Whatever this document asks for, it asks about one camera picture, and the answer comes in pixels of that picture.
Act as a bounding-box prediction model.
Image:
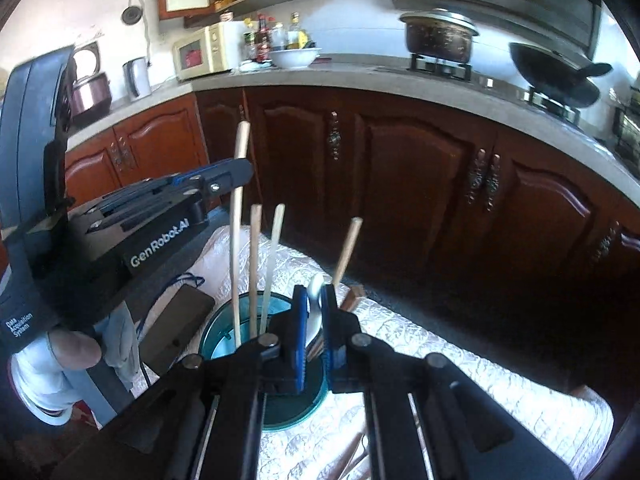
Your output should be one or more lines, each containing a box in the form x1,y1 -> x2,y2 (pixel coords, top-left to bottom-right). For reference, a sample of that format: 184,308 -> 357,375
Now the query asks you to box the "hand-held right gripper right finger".
321,283 -> 577,480

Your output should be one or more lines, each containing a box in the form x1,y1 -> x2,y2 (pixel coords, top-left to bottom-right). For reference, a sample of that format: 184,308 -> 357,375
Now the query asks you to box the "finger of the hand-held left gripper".
75,185 -> 221,238
97,158 -> 254,208

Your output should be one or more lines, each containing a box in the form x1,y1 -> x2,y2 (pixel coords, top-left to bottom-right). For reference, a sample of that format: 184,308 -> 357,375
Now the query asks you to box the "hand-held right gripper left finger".
50,284 -> 309,480

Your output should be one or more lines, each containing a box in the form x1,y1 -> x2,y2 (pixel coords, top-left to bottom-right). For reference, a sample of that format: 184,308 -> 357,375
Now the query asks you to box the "metal spoon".
306,274 -> 326,356

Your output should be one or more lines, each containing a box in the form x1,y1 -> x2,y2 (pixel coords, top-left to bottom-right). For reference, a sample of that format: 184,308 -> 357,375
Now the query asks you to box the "teal plastic cup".
198,294 -> 331,431

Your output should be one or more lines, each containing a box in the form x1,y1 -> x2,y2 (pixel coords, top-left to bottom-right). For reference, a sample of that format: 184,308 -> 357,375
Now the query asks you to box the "person's left hand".
47,332 -> 103,368

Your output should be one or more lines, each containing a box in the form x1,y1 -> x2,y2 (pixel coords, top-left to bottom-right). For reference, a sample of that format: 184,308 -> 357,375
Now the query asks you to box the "narrow wooden cabinet door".
195,90 -> 248,211

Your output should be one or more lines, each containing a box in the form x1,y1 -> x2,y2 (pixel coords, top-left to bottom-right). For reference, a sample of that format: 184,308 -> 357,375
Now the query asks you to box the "dark wooden cabinet door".
487,152 -> 613,321
352,110 -> 486,306
245,87 -> 353,266
65,145 -> 121,211
112,105 -> 208,196
595,210 -> 640,361

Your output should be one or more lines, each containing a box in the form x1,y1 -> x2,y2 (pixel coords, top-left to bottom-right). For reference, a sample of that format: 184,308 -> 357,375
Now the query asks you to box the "silver rice cooker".
69,42 -> 113,120

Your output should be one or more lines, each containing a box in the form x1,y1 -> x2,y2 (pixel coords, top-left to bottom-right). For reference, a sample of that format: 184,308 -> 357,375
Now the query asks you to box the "black flat pouch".
140,285 -> 216,376

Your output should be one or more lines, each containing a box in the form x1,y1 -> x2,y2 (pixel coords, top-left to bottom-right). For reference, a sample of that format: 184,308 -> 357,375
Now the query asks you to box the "cream microwave oven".
172,22 -> 246,82

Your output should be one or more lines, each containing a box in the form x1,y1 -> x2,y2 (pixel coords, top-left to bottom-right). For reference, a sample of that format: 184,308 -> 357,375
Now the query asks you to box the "white bowl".
270,46 -> 323,70

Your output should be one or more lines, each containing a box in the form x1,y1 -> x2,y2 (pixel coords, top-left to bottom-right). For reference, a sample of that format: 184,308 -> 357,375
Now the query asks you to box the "white electric kettle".
122,57 -> 152,101

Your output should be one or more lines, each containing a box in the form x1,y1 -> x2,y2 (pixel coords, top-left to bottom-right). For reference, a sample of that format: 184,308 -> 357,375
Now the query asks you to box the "grey hanging cloth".
102,305 -> 142,386

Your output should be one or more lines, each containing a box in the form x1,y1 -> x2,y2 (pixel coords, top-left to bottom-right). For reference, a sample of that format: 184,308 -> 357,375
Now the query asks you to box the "dark sauce bottle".
255,14 -> 273,61

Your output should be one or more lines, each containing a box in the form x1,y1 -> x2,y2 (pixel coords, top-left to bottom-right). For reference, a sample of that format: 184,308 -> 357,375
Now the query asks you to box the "yellow oil bottle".
287,12 -> 306,50

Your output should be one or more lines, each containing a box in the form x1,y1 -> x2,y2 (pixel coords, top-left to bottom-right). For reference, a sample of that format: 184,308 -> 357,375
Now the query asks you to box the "grey stone kitchen countertop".
65,52 -> 640,181

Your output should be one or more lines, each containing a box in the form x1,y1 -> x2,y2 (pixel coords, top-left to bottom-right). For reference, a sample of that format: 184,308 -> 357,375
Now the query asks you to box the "white quilted tablecloth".
187,225 -> 615,480

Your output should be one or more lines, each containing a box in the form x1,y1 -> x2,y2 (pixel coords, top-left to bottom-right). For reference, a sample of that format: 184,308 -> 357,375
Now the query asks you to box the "dark cooking pot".
398,8 -> 480,65

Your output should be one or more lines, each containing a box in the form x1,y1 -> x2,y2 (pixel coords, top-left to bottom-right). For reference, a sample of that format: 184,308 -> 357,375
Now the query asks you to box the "gas stove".
372,52 -> 586,127

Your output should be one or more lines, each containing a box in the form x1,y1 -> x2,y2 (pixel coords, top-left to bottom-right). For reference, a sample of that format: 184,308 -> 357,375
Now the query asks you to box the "black wok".
508,41 -> 613,109

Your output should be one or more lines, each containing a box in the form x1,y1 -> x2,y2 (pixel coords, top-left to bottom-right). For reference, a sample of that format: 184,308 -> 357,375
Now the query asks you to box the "blue cable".
134,271 -> 207,346

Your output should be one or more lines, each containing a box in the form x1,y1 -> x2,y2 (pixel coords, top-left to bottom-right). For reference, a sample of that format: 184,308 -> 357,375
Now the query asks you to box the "round dark wall fixture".
121,0 -> 146,26

